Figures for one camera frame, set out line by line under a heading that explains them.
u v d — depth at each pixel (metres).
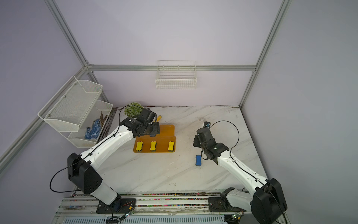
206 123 0.73
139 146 0.93
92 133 0.88
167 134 0.91
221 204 0.65
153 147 0.93
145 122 0.60
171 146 0.94
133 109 0.98
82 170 0.42
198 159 0.90
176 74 0.97
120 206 0.70
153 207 0.74
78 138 0.75
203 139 0.62
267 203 0.40
